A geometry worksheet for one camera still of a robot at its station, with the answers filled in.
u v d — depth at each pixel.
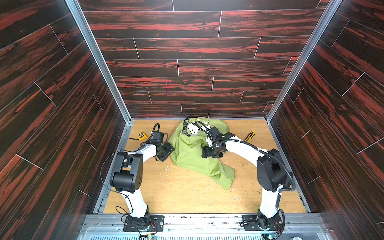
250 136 1.08
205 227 0.73
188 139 0.97
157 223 0.73
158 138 0.79
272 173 0.49
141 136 1.08
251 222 0.73
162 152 0.85
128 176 0.49
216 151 0.78
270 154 0.49
